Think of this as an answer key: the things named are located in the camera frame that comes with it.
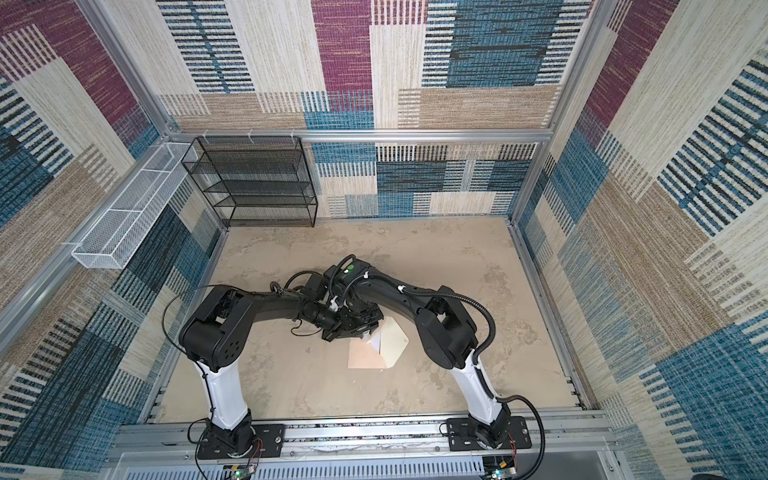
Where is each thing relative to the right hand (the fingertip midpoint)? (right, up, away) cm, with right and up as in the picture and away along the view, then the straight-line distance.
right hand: (367, 336), depth 84 cm
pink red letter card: (+2, -3, +5) cm, 6 cm away
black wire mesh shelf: (-42, +48, +25) cm, 69 cm away
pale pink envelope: (+7, -3, +6) cm, 10 cm away
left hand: (-2, 0, +6) cm, 6 cm away
